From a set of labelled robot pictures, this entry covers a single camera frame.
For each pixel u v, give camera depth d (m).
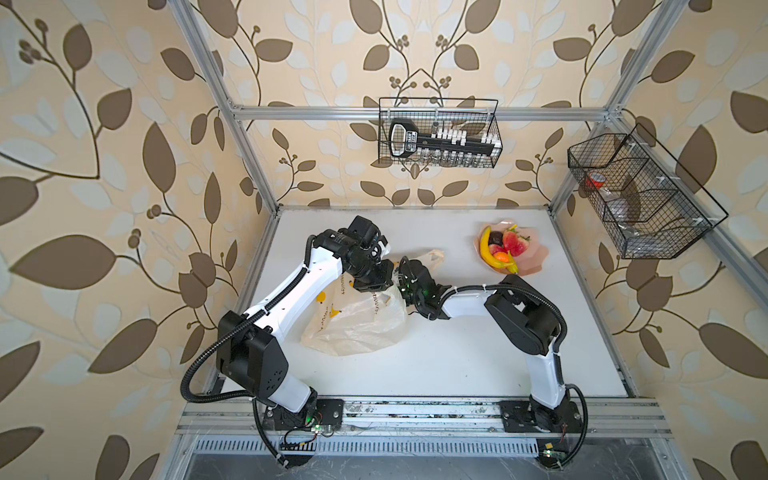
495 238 1.02
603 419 0.76
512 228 1.05
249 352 0.42
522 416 0.73
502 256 0.99
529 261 1.02
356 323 0.74
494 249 1.01
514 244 1.02
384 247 0.75
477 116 0.91
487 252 0.99
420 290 0.74
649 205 0.74
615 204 0.71
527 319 0.52
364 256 0.65
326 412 0.75
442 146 0.83
